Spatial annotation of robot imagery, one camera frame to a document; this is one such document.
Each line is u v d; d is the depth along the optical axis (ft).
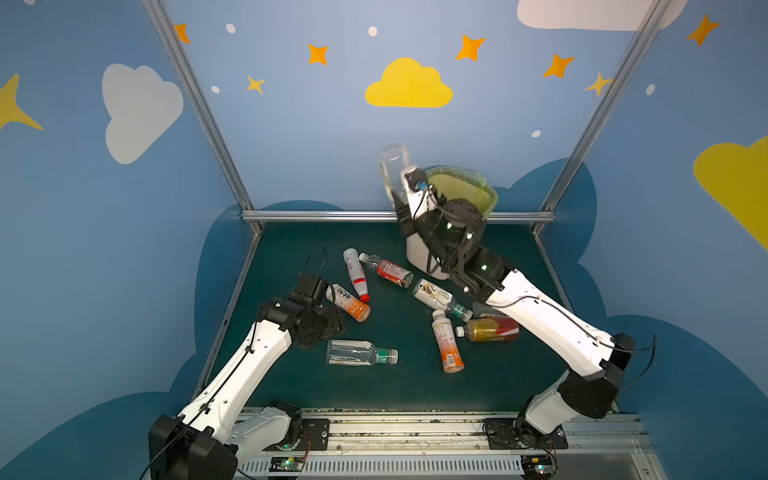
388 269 3.33
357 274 3.39
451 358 2.70
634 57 2.49
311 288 1.98
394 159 1.82
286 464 2.34
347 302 3.08
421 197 1.58
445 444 2.42
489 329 2.80
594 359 1.36
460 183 3.16
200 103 2.75
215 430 1.27
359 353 2.88
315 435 2.47
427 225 1.77
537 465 2.35
